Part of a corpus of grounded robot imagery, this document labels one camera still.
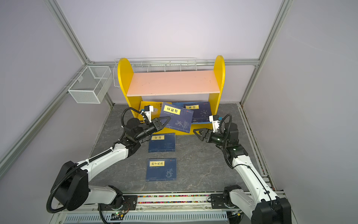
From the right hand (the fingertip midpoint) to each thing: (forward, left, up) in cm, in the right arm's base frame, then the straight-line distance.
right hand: (196, 130), depth 75 cm
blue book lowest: (+6, +8, +3) cm, 10 cm away
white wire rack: (+46, +24, +12) cm, 53 cm away
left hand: (+4, +13, +6) cm, 15 cm away
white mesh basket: (+40, +73, +1) cm, 83 cm away
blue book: (+21, -6, -7) cm, 23 cm away
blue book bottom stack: (-12, +21, -25) cm, 35 cm away
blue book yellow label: (+6, +22, -23) cm, 32 cm away
